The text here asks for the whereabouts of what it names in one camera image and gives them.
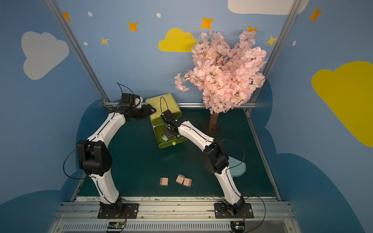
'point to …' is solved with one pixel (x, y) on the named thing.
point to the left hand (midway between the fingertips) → (152, 110)
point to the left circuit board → (116, 225)
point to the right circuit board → (237, 226)
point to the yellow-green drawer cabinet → (162, 103)
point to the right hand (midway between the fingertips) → (173, 130)
